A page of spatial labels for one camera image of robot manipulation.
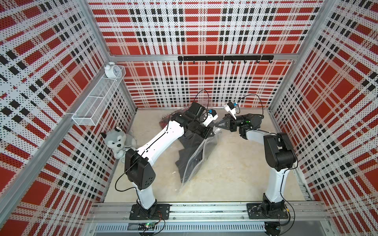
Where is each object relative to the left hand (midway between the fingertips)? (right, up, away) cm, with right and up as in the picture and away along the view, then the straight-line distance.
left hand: (213, 133), depth 77 cm
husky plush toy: (-53, -5, +5) cm, 54 cm away
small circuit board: (-32, -44, -7) cm, 55 cm away
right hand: (+2, +5, 0) cm, 5 cm away
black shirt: (-13, -12, -1) cm, 17 cm away
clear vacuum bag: (-2, -9, +4) cm, 10 cm away
